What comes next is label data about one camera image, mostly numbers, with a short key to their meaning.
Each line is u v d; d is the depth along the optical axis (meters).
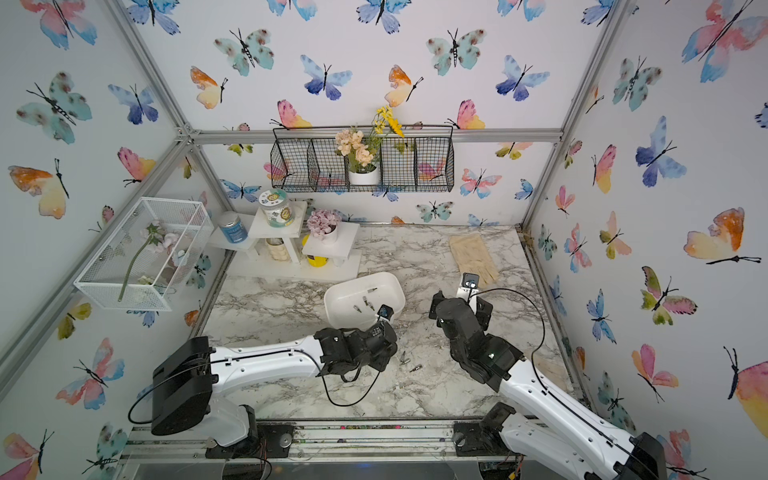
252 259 1.08
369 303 0.98
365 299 0.99
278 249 1.04
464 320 0.53
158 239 0.75
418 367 0.86
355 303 0.98
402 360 0.87
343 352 0.58
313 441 0.75
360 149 0.81
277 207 0.85
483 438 0.65
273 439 0.74
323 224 0.87
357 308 0.97
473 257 1.11
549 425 0.46
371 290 1.01
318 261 1.03
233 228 0.90
